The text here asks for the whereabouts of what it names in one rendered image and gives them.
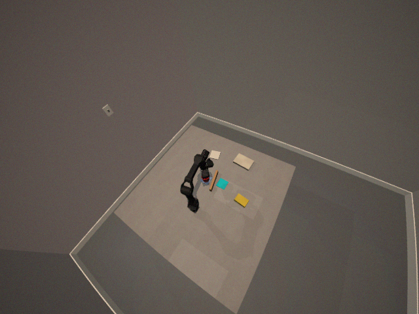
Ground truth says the beige flat pad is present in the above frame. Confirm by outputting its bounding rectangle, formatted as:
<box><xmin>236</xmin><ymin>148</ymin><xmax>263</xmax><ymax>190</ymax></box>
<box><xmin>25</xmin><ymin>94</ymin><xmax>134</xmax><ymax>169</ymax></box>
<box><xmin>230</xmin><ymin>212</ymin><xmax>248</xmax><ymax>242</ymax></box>
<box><xmin>209</xmin><ymin>150</ymin><xmax>221</xmax><ymax>160</ymax></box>

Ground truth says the yellow flat rectangular block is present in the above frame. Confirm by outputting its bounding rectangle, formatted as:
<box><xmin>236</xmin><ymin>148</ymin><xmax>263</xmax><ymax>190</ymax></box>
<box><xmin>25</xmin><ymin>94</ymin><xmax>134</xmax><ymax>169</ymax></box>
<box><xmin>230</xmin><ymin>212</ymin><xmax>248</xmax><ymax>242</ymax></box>
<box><xmin>234</xmin><ymin>194</ymin><xmax>249</xmax><ymax>208</ymax></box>

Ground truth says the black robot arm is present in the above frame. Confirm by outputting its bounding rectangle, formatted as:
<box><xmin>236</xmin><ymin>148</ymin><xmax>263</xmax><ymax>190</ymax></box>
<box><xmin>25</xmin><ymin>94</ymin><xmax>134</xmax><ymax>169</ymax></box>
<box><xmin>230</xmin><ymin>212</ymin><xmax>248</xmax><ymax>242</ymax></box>
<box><xmin>180</xmin><ymin>149</ymin><xmax>213</xmax><ymax>213</ymax></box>

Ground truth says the beige flat rectangular block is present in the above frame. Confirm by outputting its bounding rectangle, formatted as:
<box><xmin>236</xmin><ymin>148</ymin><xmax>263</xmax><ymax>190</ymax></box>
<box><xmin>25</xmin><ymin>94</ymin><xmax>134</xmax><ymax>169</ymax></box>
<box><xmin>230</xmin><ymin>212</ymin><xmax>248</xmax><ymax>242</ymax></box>
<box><xmin>233</xmin><ymin>153</ymin><xmax>254</xmax><ymax>171</ymax></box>

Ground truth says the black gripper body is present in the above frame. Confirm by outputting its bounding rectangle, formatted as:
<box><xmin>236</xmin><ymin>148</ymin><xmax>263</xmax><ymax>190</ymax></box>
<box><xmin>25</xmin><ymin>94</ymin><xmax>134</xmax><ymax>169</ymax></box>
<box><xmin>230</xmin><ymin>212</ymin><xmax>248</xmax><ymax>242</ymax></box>
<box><xmin>200</xmin><ymin>165</ymin><xmax>210</xmax><ymax>179</ymax></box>

